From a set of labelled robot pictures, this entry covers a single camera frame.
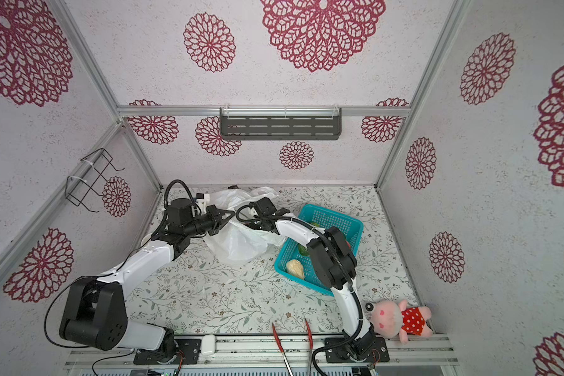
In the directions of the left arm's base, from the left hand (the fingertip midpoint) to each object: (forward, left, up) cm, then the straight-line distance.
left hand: (236, 213), depth 82 cm
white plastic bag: (-6, 0, -9) cm, 11 cm away
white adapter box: (-38, +8, -20) cm, 43 cm away
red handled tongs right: (-37, -26, -23) cm, 50 cm away
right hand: (+3, -3, -15) cm, 16 cm away
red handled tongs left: (-38, -16, -21) cm, 46 cm away
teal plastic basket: (+9, -34, -17) cm, 39 cm away
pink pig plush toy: (-31, -50, -14) cm, 61 cm away
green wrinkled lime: (-5, -24, -17) cm, 30 cm away
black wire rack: (+9, +48, +13) cm, 50 cm away
